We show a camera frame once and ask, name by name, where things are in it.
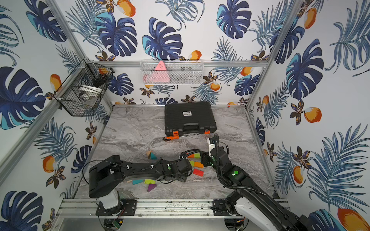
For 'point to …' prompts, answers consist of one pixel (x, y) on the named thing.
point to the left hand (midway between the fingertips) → (185, 173)
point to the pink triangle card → (159, 75)
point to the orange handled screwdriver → (167, 138)
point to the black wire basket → (80, 93)
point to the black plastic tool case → (188, 118)
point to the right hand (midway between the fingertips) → (206, 150)
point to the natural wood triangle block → (148, 153)
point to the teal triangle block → (153, 157)
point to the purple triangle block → (151, 186)
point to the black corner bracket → (106, 120)
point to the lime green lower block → (148, 181)
